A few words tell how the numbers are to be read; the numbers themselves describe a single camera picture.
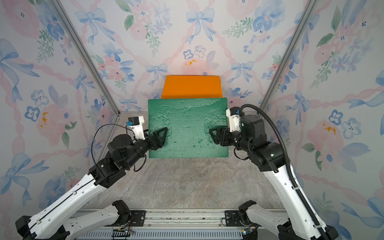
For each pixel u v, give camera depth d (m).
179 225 0.73
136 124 0.53
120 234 0.73
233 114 0.53
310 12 0.70
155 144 0.56
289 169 0.38
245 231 0.72
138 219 0.75
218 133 0.54
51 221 0.39
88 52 0.87
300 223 0.36
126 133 0.47
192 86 0.86
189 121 0.62
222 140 0.53
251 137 0.44
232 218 0.74
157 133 0.55
